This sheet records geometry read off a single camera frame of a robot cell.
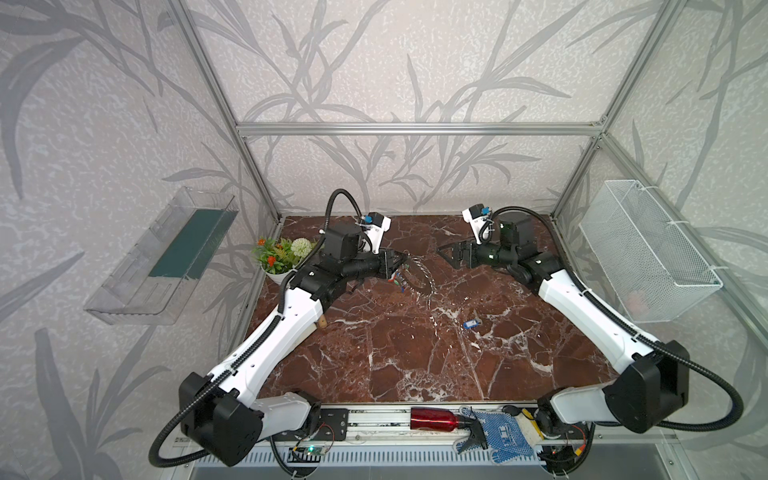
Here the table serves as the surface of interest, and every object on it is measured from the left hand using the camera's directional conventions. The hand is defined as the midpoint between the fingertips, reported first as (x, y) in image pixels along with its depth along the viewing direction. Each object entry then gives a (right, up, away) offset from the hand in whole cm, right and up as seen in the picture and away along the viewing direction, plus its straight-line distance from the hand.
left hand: (411, 250), depth 71 cm
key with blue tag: (+19, -24, +21) cm, 37 cm away
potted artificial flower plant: (-40, -3, +18) cm, 44 cm away
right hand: (+10, +3, +7) cm, 13 cm away
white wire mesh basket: (+51, -4, -9) cm, 52 cm away
